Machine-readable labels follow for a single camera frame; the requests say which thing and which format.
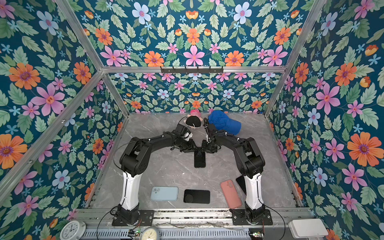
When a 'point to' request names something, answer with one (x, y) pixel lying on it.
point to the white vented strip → (168, 234)
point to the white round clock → (73, 230)
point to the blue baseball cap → (223, 122)
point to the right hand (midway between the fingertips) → (203, 149)
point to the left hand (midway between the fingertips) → (199, 146)
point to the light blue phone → (165, 193)
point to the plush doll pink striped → (194, 119)
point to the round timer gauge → (150, 233)
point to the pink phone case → (231, 195)
